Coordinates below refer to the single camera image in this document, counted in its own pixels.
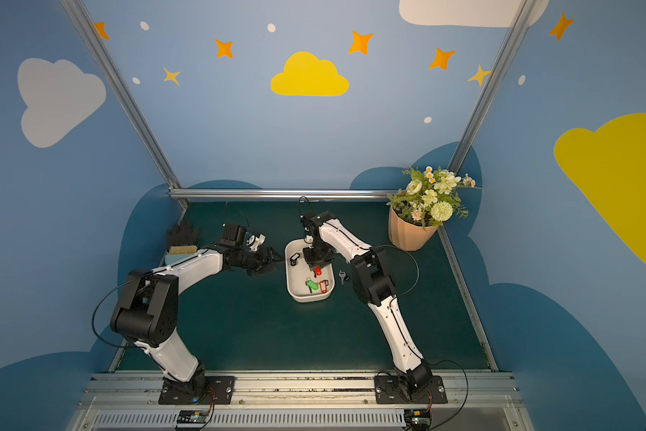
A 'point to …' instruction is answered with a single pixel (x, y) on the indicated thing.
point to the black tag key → (293, 259)
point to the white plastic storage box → (304, 285)
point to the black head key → (344, 277)
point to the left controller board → (191, 418)
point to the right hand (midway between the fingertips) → (317, 264)
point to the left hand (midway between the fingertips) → (281, 260)
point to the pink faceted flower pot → (407, 236)
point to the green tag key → (311, 285)
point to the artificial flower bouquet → (431, 197)
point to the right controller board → (418, 418)
